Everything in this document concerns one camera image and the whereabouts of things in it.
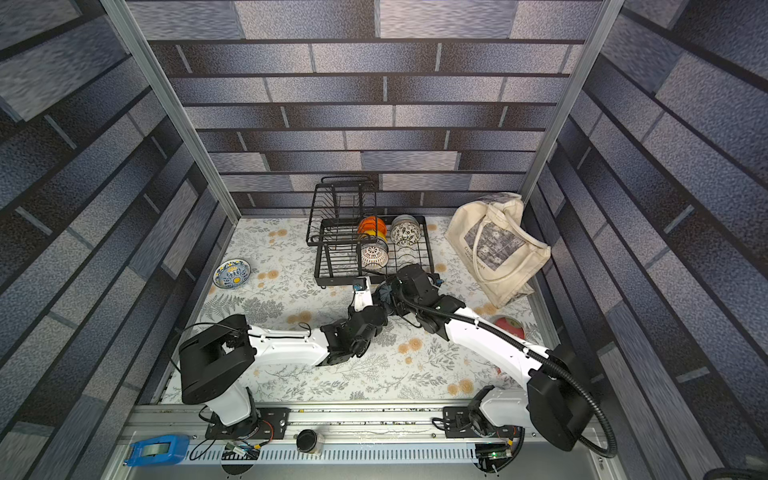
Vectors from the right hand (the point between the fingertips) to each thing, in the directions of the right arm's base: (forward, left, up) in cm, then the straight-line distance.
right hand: (382, 279), depth 82 cm
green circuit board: (-38, -28, -19) cm, 50 cm away
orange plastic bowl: (+31, +5, -11) cm, 34 cm away
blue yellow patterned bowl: (+10, +53, -13) cm, 56 cm away
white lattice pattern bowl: (+19, +4, -12) cm, 23 cm away
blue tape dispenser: (-40, +50, -11) cm, 65 cm away
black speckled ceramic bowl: (+30, -7, -12) cm, 33 cm away
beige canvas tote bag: (+15, -39, -9) cm, 43 cm away
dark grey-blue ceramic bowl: (-1, 0, -5) cm, 5 cm away
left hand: (-2, 0, -5) cm, 5 cm away
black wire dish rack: (+25, +11, -14) cm, 31 cm away
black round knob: (-37, +16, -8) cm, 41 cm away
